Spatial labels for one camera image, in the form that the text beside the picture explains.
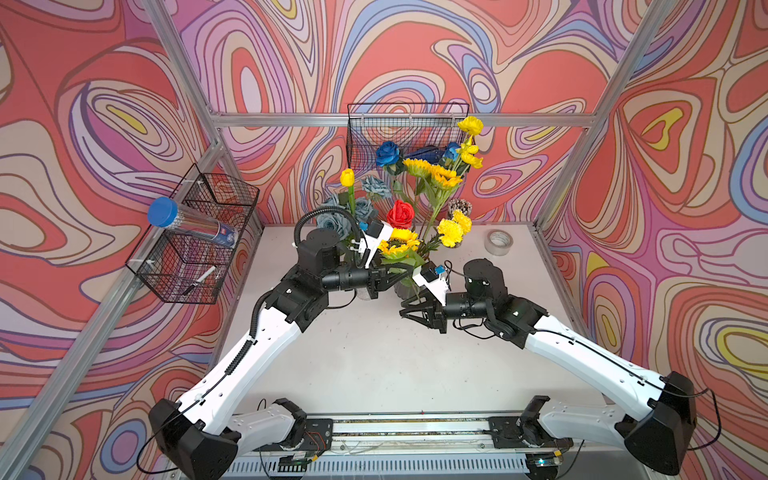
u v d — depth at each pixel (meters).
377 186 0.75
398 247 0.54
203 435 0.37
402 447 0.73
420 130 0.95
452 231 0.72
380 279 0.53
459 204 1.01
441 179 0.70
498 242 1.14
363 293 1.01
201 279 0.73
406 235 0.58
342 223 0.73
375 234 0.53
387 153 0.74
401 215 0.70
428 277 0.57
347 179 0.67
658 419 0.38
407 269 0.60
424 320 0.62
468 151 0.72
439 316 0.58
